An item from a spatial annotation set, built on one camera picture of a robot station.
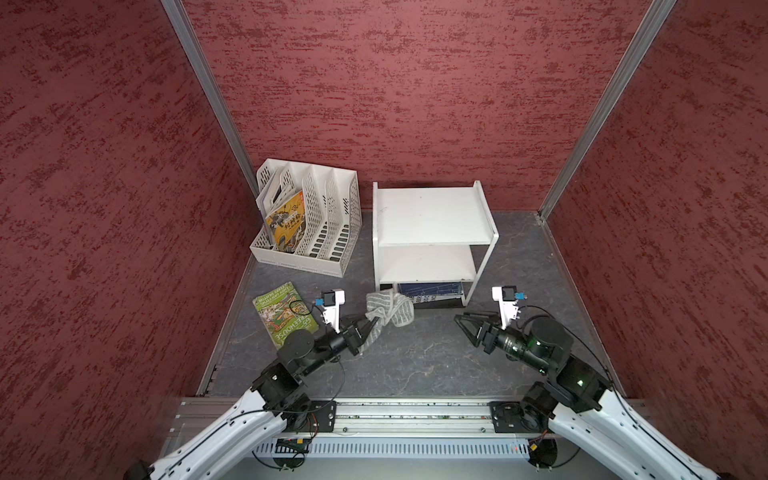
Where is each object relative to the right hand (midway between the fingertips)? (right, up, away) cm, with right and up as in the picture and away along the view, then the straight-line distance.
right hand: (457, 323), depth 69 cm
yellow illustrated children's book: (-51, +25, +27) cm, 63 cm away
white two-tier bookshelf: (-8, +21, 0) cm, 23 cm away
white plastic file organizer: (-36, +33, +31) cm, 58 cm away
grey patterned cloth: (-16, +4, 0) cm, 17 cm away
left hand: (-19, +1, 0) cm, 19 cm away
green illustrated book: (-49, -2, +20) cm, 53 cm away
